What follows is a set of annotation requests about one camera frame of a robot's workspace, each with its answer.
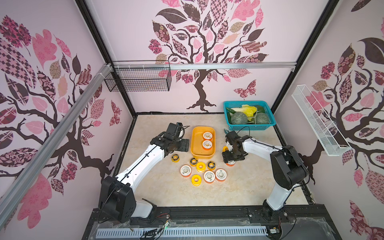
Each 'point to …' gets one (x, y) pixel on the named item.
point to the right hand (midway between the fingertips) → (230, 160)
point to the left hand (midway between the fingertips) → (181, 146)
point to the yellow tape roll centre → (200, 167)
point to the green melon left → (239, 118)
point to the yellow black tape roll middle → (193, 161)
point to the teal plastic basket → (248, 115)
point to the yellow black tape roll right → (211, 165)
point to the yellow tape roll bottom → (198, 183)
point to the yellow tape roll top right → (225, 148)
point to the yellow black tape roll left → (175, 158)
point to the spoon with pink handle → (226, 131)
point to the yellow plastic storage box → (196, 140)
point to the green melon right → (262, 118)
